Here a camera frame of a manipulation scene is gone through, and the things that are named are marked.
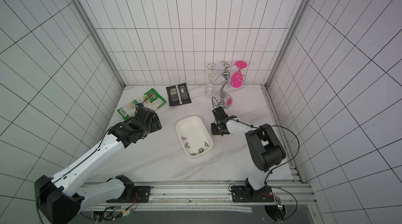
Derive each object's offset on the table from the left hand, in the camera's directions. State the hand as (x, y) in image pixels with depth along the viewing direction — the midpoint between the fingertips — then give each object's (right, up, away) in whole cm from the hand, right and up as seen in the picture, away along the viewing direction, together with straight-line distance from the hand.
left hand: (151, 126), depth 79 cm
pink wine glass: (+49, +27, +19) cm, 59 cm away
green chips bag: (-11, +14, +32) cm, 37 cm away
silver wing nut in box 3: (+29, -13, +10) cm, 33 cm away
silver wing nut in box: (+15, -9, +12) cm, 22 cm away
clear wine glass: (+31, +20, +14) cm, 40 cm away
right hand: (+32, -5, +16) cm, 36 cm away
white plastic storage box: (+22, -9, +13) cm, 27 cm away
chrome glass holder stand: (+41, +13, +30) cm, 53 cm away
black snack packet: (+9, +17, +32) cm, 37 cm away
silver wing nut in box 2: (+17, -12, +9) cm, 23 cm away
